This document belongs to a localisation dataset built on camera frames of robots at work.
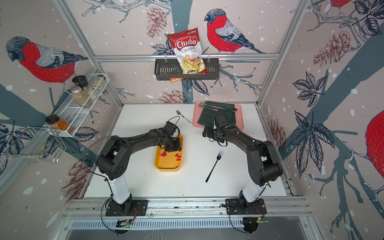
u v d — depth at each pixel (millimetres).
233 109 1170
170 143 813
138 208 731
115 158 493
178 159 905
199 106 1183
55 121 596
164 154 925
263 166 471
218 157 923
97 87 830
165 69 948
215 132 799
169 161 888
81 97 721
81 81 731
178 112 1150
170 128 783
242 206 659
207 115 1148
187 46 821
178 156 922
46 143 660
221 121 741
